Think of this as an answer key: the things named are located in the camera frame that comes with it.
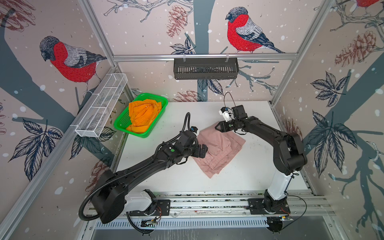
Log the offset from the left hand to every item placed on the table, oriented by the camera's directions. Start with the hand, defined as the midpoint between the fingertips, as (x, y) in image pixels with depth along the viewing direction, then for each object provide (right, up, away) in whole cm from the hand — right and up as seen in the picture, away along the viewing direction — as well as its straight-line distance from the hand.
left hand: (201, 148), depth 78 cm
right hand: (+11, +9, +15) cm, 21 cm away
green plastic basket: (-55, +14, +26) cm, 63 cm away
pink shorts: (+14, -3, +12) cm, 18 cm away
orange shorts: (-43, +19, +29) cm, 55 cm away
